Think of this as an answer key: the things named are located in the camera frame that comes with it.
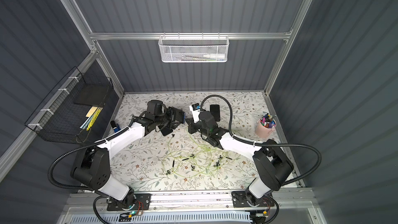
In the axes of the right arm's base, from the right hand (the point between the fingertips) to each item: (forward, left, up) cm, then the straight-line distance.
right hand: (188, 119), depth 82 cm
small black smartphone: (+2, +16, -17) cm, 24 cm away
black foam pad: (+8, +51, +11) cm, 52 cm away
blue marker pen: (+3, +47, -14) cm, 49 cm away
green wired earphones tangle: (-12, 0, -19) cm, 22 cm away
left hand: (+2, +1, 0) cm, 3 cm away
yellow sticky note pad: (-2, +48, +8) cm, 48 cm away
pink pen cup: (+1, -44, -7) cm, 44 cm away
